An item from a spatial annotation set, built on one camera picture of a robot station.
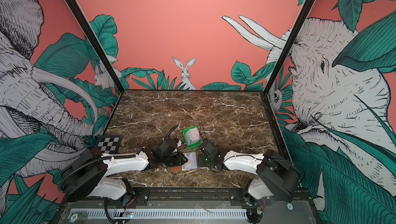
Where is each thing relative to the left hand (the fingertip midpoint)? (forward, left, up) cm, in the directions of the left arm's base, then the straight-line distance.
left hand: (189, 160), depth 83 cm
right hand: (0, -4, -2) cm, 4 cm away
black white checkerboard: (+11, +47, -1) cm, 48 cm away
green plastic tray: (+9, -3, -1) cm, 10 cm away
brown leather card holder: (-4, +6, -2) cm, 7 cm away
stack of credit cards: (+15, -2, -1) cm, 15 cm away
